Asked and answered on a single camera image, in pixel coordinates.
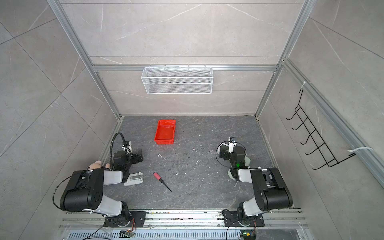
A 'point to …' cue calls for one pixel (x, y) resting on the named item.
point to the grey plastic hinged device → (135, 178)
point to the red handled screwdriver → (157, 176)
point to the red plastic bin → (165, 132)
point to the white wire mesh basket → (177, 80)
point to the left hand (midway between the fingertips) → (132, 147)
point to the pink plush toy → (98, 164)
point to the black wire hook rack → (329, 158)
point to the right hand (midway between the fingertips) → (228, 144)
